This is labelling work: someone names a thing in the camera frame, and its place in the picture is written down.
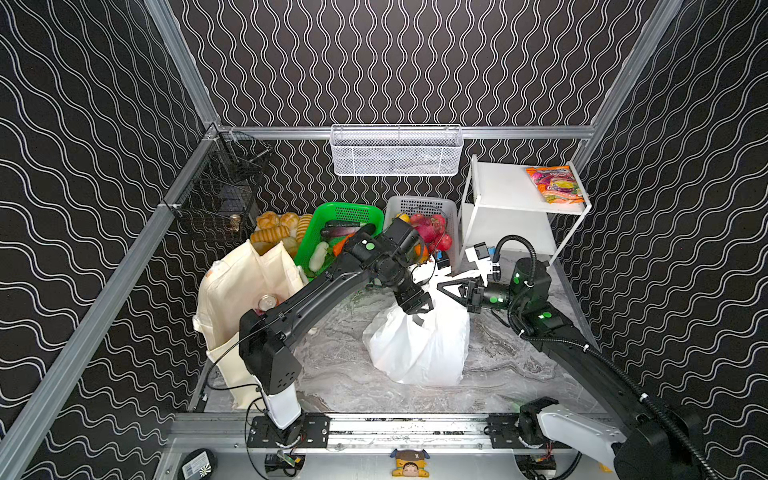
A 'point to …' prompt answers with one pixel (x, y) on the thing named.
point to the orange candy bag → (558, 184)
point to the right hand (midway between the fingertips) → (439, 288)
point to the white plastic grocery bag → (432, 354)
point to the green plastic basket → (327, 225)
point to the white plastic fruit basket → (432, 206)
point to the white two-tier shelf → (520, 199)
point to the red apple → (445, 243)
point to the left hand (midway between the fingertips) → (434, 300)
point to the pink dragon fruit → (429, 228)
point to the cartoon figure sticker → (410, 463)
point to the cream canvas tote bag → (230, 289)
